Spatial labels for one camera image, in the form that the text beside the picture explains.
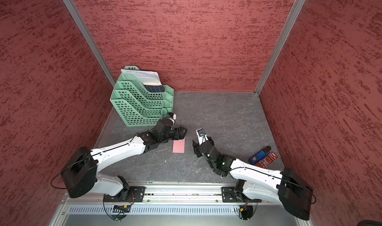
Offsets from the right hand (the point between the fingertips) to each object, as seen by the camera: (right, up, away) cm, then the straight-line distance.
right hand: (198, 141), depth 82 cm
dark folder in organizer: (-31, +33, +22) cm, 50 cm away
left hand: (-10, +5, +2) cm, 11 cm away
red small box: (+42, -11, +4) cm, 44 cm away
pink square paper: (-12, -5, +8) cm, 15 cm away
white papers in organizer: (-34, +39, +15) cm, 54 cm away
